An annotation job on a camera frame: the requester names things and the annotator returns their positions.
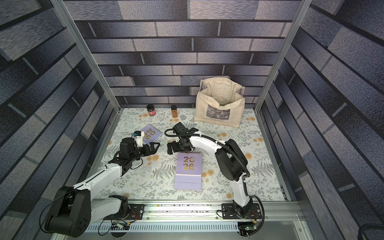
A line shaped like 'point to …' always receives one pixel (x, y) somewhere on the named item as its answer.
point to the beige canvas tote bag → (220, 100)
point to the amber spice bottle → (174, 111)
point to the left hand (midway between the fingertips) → (154, 143)
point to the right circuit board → (246, 228)
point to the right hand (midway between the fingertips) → (173, 150)
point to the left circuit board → (120, 225)
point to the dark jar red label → (151, 109)
